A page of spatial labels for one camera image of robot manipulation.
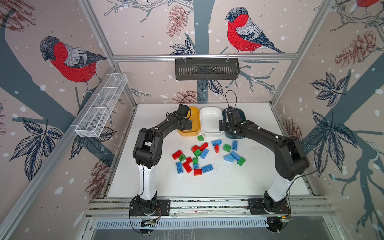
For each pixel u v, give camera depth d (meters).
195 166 0.87
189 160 0.89
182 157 0.89
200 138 0.99
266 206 0.67
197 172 0.84
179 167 0.86
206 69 1.06
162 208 0.73
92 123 0.70
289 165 0.48
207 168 0.87
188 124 0.92
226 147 0.95
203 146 0.95
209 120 1.10
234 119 0.73
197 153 0.91
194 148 0.93
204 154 0.91
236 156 0.90
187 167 0.86
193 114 1.12
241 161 0.87
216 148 0.94
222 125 0.86
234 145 0.95
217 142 0.95
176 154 0.92
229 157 0.91
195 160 0.88
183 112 0.80
